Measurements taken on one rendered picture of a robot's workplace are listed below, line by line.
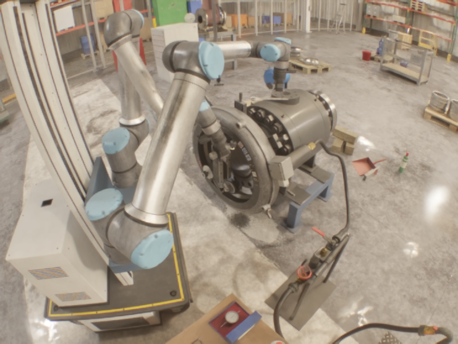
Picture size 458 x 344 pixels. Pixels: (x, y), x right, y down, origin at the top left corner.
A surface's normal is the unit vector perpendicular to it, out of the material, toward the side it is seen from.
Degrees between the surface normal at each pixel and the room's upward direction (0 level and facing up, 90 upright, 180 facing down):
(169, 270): 0
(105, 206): 5
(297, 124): 46
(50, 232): 0
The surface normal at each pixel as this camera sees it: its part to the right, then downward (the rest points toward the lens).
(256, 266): -0.04, -0.78
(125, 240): -0.44, -0.11
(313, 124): 0.54, -0.05
